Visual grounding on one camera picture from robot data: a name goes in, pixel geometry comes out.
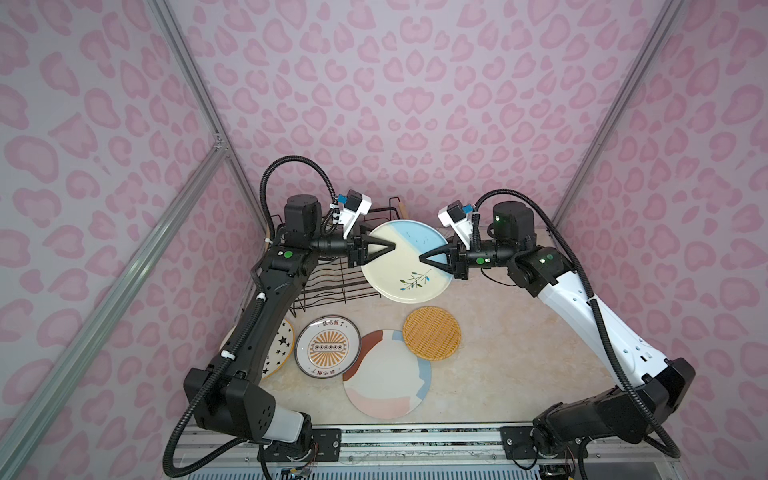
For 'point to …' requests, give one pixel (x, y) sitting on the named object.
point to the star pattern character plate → (280, 353)
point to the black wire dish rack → (332, 283)
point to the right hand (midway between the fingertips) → (427, 255)
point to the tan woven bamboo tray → (431, 333)
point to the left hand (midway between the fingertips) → (392, 240)
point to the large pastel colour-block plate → (389, 382)
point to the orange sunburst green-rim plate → (327, 346)
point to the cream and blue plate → (401, 275)
